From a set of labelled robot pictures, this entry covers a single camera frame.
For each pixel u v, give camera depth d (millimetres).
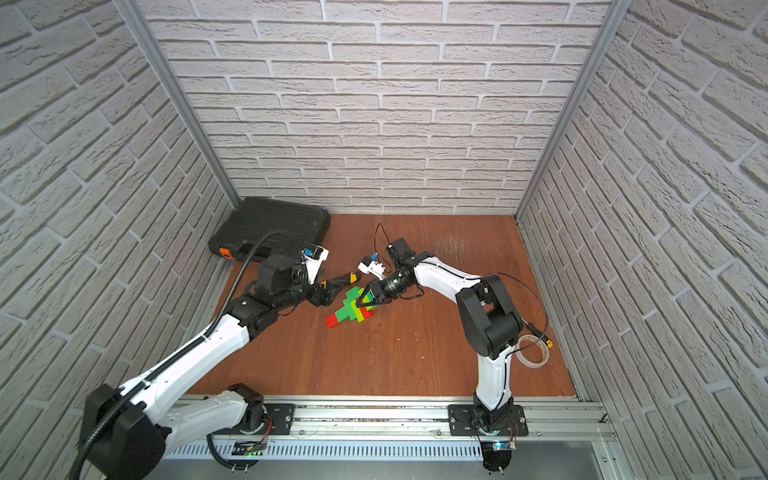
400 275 698
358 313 806
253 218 1104
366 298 796
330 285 695
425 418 759
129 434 383
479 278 541
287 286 621
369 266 822
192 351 474
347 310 817
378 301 774
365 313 796
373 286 775
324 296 700
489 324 500
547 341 851
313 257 669
